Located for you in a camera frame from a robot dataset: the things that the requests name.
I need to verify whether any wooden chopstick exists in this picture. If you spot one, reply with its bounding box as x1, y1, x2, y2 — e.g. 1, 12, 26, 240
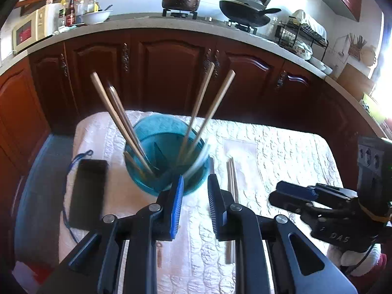
182, 70, 236, 163
209, 156, 215, 174
229, 157, 239, 263
176, 62, 215, 164
226, 158, 235, 264

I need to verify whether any white ceramic spoon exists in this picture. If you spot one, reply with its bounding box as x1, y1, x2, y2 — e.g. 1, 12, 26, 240
183, 143, 210, 181

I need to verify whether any grey kitchen countertop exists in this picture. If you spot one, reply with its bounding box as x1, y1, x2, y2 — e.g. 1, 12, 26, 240
1, 17, 391, 139

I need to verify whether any right hand white glove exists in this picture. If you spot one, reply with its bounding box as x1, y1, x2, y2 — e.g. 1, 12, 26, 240
327, 244, 386, 277

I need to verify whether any black smartphone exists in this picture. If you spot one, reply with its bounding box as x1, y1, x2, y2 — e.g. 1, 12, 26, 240
68, 159, 108, 231

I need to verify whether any white embroidered table cloth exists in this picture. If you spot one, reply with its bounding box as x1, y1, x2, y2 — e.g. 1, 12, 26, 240
73, 112, 342, 293

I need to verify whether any wooden cutting board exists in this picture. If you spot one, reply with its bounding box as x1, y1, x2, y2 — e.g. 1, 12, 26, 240
337, 64, 374, 102

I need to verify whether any floral teal utensil holder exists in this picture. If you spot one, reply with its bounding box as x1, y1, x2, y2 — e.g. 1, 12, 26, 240
124, 113, 209, 196

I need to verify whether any black dish rack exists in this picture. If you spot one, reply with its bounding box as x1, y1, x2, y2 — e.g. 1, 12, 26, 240
274, 16, 329, 59

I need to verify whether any black wok pan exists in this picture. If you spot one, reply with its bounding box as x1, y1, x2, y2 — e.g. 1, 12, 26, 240
219, 0, 281, 27

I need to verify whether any brown sauce bottle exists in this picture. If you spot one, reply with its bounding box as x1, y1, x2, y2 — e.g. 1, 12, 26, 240
66, 0, 76, 27

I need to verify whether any white bowl on counter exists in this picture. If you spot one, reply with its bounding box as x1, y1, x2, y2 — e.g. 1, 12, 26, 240
82, 10, 112, 25

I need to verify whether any white microwave oven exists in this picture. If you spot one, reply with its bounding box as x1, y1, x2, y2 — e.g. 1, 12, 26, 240
12, 3, 61, 54

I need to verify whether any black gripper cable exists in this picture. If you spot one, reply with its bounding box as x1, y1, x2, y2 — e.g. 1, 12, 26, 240
349, 241, 376, 275

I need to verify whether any blue phone lanyard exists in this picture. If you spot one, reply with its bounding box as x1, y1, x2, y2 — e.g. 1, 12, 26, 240
62, 149, 95, 244

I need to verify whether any wall utensil basket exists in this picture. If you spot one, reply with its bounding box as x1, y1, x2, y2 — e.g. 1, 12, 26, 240
348, 33, 367, 61

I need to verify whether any metal handled utensil in holder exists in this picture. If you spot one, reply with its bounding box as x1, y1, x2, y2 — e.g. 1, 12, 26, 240
108, 86, 147, 161

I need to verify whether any wooden handled utensil in holder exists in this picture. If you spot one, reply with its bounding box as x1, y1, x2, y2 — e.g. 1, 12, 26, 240
90, 72, 153, 175

